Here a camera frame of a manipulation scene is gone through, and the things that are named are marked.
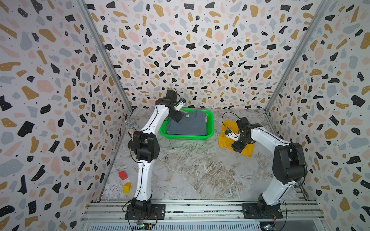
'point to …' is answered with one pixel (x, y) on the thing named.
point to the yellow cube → (126, 187)
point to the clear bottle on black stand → (130, 123)
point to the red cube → (123, 175)
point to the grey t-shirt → (193, 123)
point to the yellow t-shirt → (226, 142)
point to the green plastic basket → (210, 127)
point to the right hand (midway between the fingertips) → (239, 144)
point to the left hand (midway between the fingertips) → (177, 113)
